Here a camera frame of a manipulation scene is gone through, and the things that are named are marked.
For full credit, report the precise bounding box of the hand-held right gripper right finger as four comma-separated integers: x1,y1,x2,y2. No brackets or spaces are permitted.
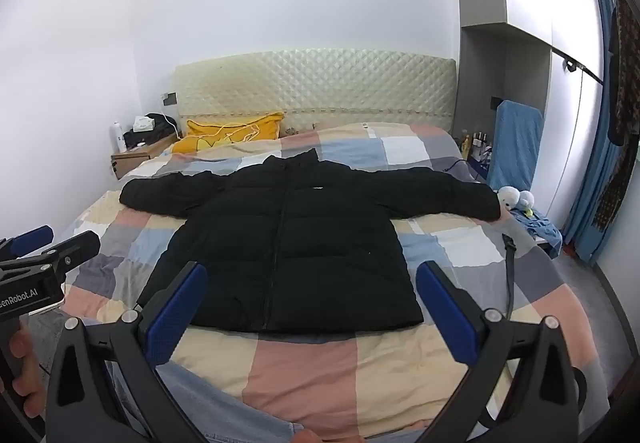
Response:
416,260,591,443

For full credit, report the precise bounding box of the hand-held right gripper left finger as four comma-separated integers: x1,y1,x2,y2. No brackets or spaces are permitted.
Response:
45,261,221,443

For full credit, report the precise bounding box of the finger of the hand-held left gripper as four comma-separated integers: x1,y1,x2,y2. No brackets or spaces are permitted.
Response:
0,225,55,260
0,230,102,286

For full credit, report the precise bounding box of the black puffer jacket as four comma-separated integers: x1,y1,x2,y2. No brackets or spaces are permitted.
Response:
119,148,502,335

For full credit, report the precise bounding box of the person's left hand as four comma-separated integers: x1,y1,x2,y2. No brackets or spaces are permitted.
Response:
0,327,51,420

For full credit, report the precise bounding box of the wooden nightstand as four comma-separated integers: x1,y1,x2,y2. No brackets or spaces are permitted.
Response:
111,135,178,180

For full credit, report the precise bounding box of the crumpled blue cloth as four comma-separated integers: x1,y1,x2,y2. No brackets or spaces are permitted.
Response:
510,208,563,249

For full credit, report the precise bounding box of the white and blue plush toy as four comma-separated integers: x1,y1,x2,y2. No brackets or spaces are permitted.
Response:
496,186,536,214

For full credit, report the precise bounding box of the black bag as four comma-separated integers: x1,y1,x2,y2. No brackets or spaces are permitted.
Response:
123,113,179,148

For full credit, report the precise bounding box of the checkered pastel blanket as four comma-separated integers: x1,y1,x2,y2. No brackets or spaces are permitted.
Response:
60,121,613,441

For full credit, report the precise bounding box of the blue towel on chair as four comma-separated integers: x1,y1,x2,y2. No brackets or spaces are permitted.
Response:
487,100,545,196

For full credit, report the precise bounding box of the yellow pillow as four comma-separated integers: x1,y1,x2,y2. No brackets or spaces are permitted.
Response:
172,111,286,154

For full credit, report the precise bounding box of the blue curtain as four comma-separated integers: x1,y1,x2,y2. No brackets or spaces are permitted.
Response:
560,0,636,264

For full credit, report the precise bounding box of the dark patterned hanging cloth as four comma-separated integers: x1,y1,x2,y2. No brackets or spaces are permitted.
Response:
592,0,640,244

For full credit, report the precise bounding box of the cream quilted headboard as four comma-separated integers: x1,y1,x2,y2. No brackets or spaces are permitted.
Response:
174,48,457,136

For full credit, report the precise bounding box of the black strap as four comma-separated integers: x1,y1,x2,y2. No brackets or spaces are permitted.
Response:
501,234,517,319

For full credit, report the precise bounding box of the black cable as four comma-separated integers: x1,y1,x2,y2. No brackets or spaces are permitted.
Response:
442,158,488,184

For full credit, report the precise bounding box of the white charging cable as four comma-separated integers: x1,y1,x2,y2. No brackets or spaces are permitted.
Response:
150,112,182,140

